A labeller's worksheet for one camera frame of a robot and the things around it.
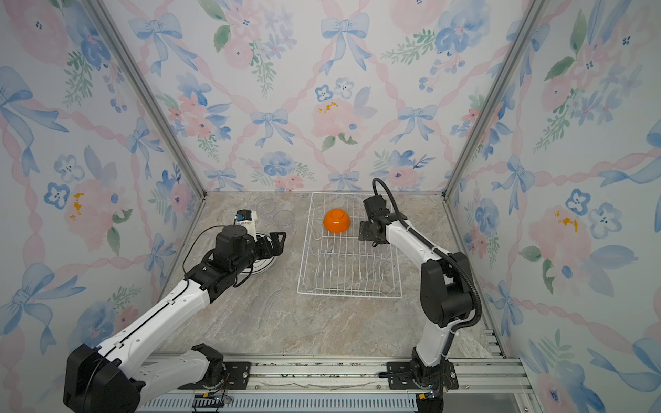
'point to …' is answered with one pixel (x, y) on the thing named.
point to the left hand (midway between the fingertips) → (275, 233)
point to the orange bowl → (336, 220)
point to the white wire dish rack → (335, 261)
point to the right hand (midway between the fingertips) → (376, 231)
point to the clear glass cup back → (283, 218)
